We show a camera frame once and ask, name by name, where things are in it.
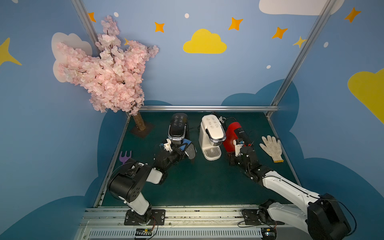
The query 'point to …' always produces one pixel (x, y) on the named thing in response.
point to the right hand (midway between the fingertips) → (231, 151)
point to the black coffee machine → (179, 128)
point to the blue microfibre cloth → (184, 140)
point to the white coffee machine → (211, 134)
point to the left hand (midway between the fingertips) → (188, 142)
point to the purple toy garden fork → (124, 159)
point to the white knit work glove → (272, 147)
